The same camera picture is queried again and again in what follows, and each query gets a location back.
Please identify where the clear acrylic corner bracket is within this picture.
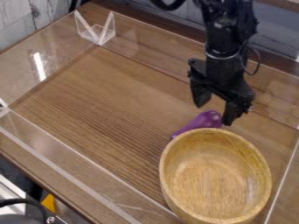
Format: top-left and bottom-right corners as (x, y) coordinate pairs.
(73, 10), (116, 46)

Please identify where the black cable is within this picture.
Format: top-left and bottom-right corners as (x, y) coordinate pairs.
(0, 198), (49, 224)

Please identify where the brown wooden bowl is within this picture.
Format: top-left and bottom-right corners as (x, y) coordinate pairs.
(158, 128), (272, 224)

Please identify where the yellow black device base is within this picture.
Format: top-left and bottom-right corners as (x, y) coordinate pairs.
(0, 174), (79, 224)

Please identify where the clear acrylic tray wall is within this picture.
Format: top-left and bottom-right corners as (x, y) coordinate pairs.
(0, 4), (299, 224)

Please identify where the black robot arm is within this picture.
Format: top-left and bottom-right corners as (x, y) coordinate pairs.
(188, 0), (257, 126)

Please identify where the purple toy eggplant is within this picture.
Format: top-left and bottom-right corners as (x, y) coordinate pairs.
(170, 110), (221, 139)

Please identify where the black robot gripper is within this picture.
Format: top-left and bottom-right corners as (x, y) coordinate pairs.
(188, 52), (256, 126)

